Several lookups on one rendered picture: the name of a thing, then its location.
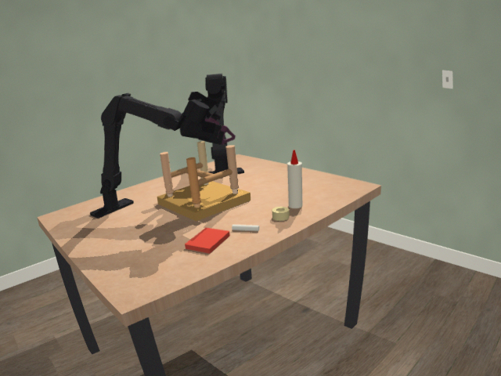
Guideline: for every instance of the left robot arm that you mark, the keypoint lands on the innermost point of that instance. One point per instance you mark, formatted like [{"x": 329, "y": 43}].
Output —
[{"x": 215, "y": 94}]

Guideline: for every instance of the red flat block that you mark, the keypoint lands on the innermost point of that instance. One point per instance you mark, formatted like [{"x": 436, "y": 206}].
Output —
[{"x": 207, "y": 240}]

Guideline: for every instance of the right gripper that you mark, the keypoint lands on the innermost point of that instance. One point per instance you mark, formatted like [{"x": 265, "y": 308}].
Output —
[{"x": 216, "y": 137}]

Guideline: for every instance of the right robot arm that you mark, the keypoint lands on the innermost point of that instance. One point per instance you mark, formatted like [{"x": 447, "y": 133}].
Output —
[{"x": 112, "y": 119}]

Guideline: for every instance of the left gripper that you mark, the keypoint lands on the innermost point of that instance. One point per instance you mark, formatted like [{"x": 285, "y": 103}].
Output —
[{"x": 214, "y": 118}]

